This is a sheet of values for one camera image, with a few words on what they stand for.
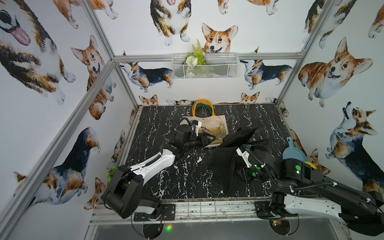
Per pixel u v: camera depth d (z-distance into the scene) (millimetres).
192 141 712
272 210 669
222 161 946
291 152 941
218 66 923
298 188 434
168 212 735
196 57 819
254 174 548
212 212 745
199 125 770
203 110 1182
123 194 420
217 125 1064
